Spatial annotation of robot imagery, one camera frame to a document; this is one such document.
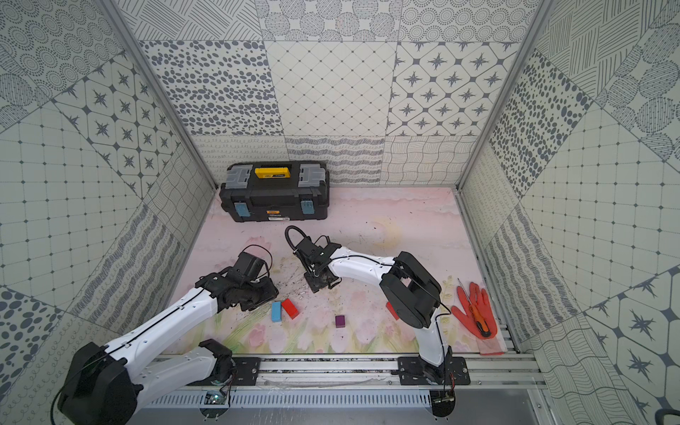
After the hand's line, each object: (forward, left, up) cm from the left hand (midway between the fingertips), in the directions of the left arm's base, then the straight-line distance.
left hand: (280, 295), depth 82 cm
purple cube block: (-6, -19, -6) cm, 20 cm away
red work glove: (+3, -66, -7) cm, 66 cm away
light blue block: (-3, +2, -6) cm, 7 cm away
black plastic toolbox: (+35, +6, +11) cm, 37 cm away
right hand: (+7, -12, -4) cm, 15 cm away
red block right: (-1, -36, -8) cm, 37 cm away
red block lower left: (-2, -2, -7) cm, 7 cm away
